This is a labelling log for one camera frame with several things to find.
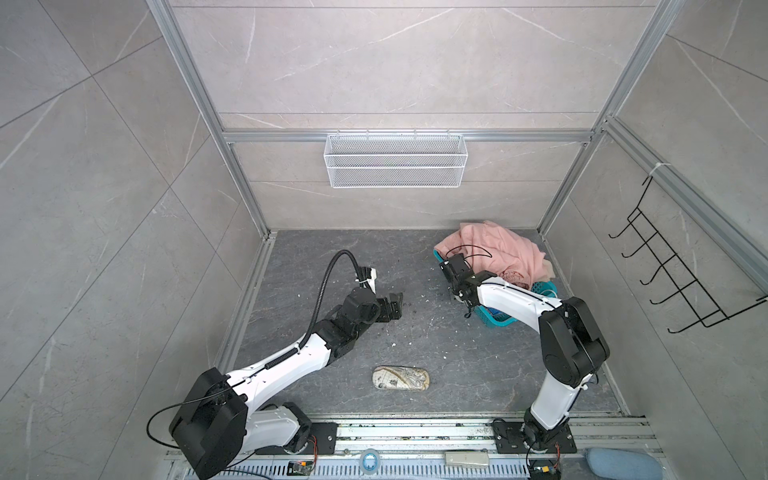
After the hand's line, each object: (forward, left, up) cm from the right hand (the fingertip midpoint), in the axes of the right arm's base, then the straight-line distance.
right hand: (466, 287), depth 96 cm
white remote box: (-46, +8, -2) cm, 47 cm away
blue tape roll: (-46, +31, -6) cm, 56 cm away
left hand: (-8, +25, +12) cm, 29 cm away
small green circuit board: (-47, +48, -6) cm, 67 cm away
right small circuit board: (-48, -11, -7) cm, 50 cm away
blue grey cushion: (-48, -28, -4) cm, 56 cm away
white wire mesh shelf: (+36, +22, +24) cm, 49 cm away
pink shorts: (+8, -8, +10) cm, 15 cm away
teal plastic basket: (-14, -5, +4) cm, 15 cm away
